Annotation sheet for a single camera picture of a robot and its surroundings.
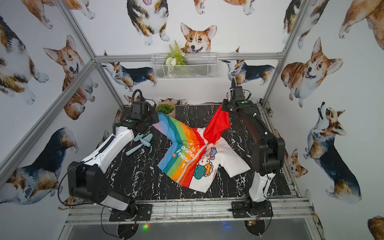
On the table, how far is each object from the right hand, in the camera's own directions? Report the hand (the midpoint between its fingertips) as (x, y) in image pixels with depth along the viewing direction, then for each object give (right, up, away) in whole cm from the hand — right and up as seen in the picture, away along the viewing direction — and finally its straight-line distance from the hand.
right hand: (221, 102), depth 89 cm
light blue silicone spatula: (-48, -22, +10) cm, 54 cm away
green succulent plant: (-37, -3, +14) cm, 40 cm away
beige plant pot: (-31, -6, +14) cm, 35 cm away
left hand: (-38, -5, -3) cm, 38 cm away
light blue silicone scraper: (-38, -17, -27) cm, 49 cm away
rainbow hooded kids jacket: (-17, -34, +4) cm, 38 cm away
